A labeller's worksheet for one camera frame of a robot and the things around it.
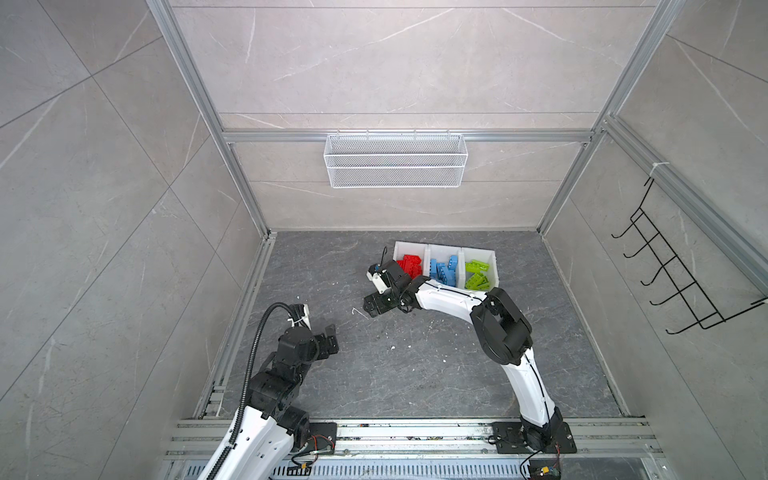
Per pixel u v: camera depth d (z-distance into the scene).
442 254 1.08
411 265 1.04
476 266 1.05
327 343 0.70
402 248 1.08
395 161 1.01
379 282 0.82
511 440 0.73
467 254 1.04
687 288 0.63
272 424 0.51
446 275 1.00
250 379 0.51
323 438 0.73
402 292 0.76
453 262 1.04
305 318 0.69
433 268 1.03
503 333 0.55
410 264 1.04
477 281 0.99
